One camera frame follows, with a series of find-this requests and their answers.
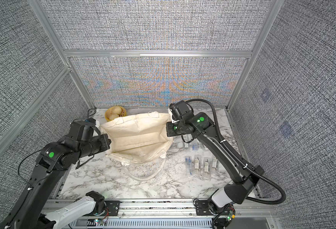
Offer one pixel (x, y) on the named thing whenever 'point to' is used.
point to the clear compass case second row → (197, 165)
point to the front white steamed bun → (113, 116)
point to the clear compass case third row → (206, 168)
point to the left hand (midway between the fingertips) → (114, 139)
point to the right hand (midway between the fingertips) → (168, 126)
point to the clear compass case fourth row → (215, 163)
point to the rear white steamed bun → (117, 109)
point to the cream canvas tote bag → (138, 139)
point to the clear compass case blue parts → (188, 163)
